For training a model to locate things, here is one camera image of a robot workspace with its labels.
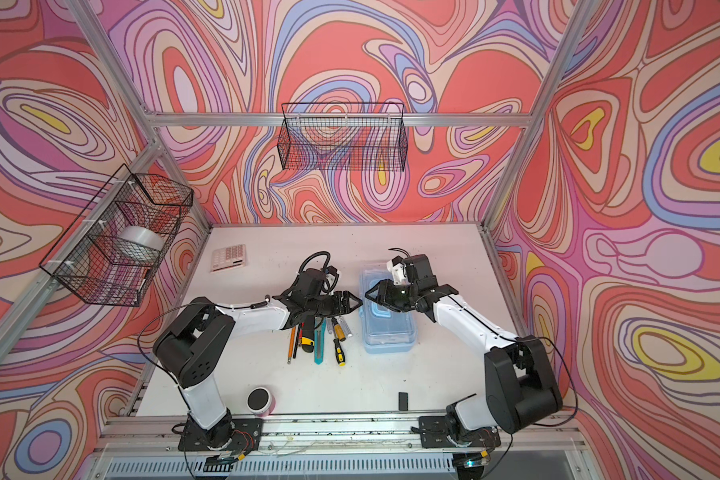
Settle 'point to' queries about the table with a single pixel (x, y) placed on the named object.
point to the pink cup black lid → (261, 401)
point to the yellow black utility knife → (308, 340)
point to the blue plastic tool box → (384, 330)
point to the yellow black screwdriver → (339, 353)
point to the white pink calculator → (227, 258)
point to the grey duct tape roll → (140, 245)
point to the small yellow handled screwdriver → (340, 332)
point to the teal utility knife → (320, 323)
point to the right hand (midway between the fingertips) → (372, 303)
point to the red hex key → (301, 333)
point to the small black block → (403, 401)
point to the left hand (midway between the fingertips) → (361, 304)
